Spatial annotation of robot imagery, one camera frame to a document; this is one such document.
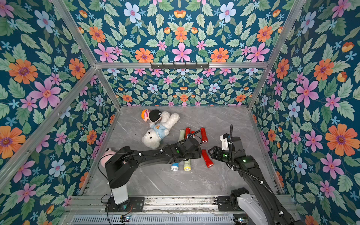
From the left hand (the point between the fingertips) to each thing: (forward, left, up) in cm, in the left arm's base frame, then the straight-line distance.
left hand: (202, 152), depth 85 cm
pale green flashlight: (+16, +12, -4) cm, 21 cm away
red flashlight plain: (+19, +8, -6) cm, 22 cm away
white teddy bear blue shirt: (+12, +32, +1) cm, 35 cm away
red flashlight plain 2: (+13, -4, -6) cm, 15 cm away
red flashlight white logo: (+19, +4, -6) cm, 20 cm away
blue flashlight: (-6, +17, -4) cm, 19 cm away
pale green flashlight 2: (-6, +10, -5) cm, 13 cm away
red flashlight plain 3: (-4, -4, -5) cm, 7 cm away
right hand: (-3, -6, +7) cm, 10 cm away
